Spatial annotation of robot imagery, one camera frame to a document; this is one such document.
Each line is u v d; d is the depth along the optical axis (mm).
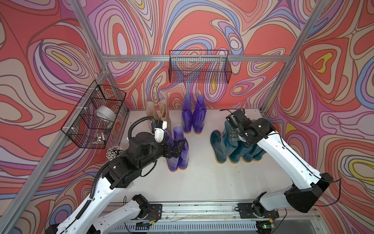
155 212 723
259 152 487
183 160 781
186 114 864
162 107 856
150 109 919
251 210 716
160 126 521
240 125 522
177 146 520
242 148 736
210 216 733
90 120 787
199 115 884
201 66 957
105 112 746
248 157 853
